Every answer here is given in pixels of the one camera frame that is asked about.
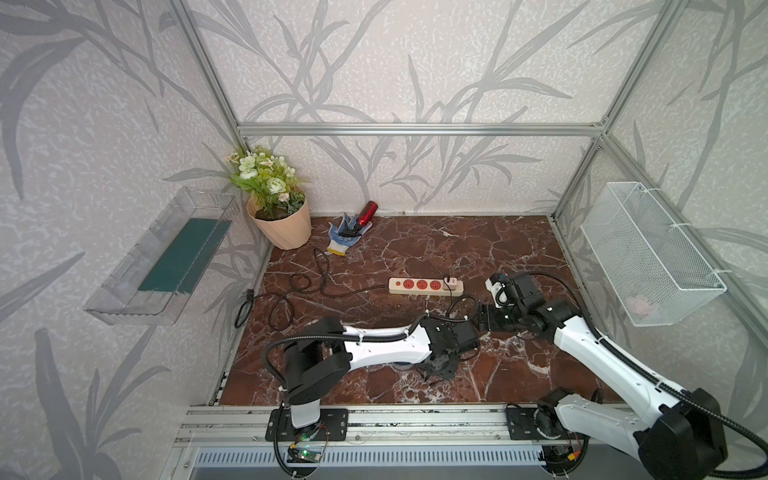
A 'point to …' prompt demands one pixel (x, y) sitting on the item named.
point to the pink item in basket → (638, 305)
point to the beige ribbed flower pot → (286, 225)
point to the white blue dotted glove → (347, 234)
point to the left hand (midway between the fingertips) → (446, 373)
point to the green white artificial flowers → (272, 181)
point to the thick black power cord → (250, 305)
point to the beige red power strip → (422, 286)
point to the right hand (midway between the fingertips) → (479, 317)
